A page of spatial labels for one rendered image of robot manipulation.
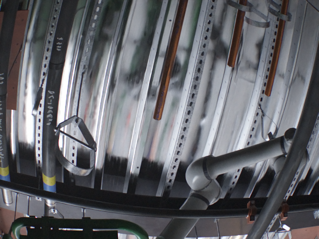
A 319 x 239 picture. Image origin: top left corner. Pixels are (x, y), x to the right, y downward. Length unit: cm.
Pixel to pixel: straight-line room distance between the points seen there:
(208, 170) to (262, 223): 44
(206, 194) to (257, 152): 37
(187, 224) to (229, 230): 81
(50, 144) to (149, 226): 105
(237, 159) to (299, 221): 130
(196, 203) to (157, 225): 60
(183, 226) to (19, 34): 133
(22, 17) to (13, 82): 43
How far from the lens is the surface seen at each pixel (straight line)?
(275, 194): 200
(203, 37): 240
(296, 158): 188
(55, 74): 187
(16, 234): 174
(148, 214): 202
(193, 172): 228
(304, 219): 333
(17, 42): 243
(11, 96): 260
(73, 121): 211
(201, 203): 234
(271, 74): 171
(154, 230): 292
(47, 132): 202
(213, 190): 238
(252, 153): 216
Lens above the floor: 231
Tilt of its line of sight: 55 degrees up
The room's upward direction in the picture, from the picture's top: 8 degrees counter-clockwise
